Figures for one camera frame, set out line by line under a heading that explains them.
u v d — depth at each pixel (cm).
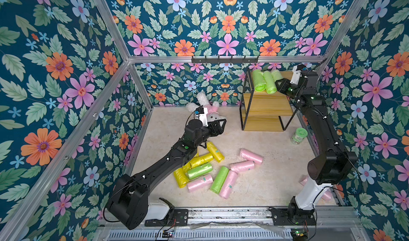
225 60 93
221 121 72
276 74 83
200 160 88
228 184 80
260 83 78
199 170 86
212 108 108
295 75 70
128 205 41
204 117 69
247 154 92
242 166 86
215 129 69
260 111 94
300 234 71
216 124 69
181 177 82
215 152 93
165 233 72
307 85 59
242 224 72
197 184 80
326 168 47
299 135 93
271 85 78
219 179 82
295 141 96
